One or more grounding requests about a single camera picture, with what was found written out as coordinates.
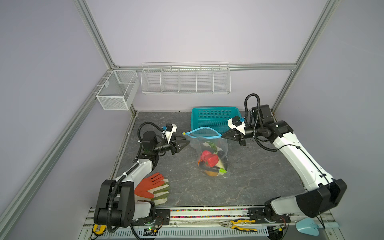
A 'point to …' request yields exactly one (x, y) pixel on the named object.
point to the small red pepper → (209, 158)
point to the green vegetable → (213, 146)
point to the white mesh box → (119, 90)
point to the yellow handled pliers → (229, 224)
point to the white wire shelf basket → (186, 78)
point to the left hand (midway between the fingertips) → (188, 142)
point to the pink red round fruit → (205, 155)
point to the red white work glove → (156, 187)
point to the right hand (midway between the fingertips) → (222, 135)
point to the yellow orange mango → (211, 173)
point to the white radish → (219, 164)
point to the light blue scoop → (307, 226)
